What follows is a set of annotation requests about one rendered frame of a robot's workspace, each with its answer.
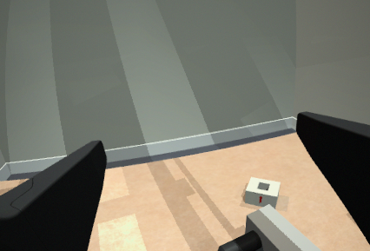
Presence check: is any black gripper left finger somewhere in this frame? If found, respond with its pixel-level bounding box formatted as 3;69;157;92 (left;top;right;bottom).
0;141;107;251

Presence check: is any grey block with square hole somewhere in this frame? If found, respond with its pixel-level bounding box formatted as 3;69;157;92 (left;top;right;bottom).
246;177;281;209

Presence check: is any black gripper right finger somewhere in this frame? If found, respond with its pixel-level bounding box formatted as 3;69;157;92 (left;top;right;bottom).
296;111;370;245

